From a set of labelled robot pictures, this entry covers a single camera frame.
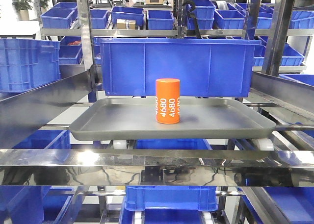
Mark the row of blue bins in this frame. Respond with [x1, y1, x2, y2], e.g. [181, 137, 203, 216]
[40, 0, 314, 67]

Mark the white plastic roller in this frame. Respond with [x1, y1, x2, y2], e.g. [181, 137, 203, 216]
[252, 138, 274, 151]
[112, 140, 127, 150]

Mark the steel rack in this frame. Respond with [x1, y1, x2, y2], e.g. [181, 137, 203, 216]
[33, 0, 314, 73]
[0, 0, 314, 224]

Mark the grey metal tray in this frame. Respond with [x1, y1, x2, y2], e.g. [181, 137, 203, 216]
[68, 98, 277, 142]

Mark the small cardboard box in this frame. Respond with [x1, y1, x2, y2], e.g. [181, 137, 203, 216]
[116, 19, 137, 30]

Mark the potted green plant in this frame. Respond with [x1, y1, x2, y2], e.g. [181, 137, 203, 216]
[11, 0, 34, 21]
[38, 0, 51, 14]

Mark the orange capacitor cylinder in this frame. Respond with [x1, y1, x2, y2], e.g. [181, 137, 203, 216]
[155, 78, 181, 124]

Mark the white table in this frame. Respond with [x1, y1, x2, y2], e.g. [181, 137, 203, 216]
[0, 20, 41, 40]

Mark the group of blue bins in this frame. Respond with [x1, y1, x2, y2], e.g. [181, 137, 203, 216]
[0, 129, 314, 224]

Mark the large blue plastic bin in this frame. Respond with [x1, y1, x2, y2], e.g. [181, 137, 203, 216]
[95, 37, 262, 99]

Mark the blue ribbed plastic crate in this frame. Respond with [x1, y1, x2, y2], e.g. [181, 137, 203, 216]
[0, 38, 61, 93]

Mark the black hooked strap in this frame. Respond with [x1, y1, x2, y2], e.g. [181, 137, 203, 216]
[182, 0, 201, 38]

